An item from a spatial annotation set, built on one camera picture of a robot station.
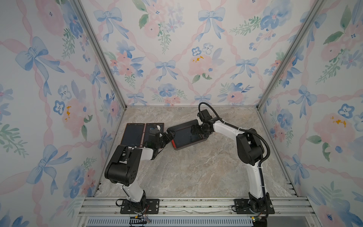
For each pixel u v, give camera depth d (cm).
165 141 85
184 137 104
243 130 59
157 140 77
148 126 107
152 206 74
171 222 70
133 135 103
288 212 75
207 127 75
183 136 103
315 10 70
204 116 82
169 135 86
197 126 92
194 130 93
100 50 86
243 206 74
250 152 57
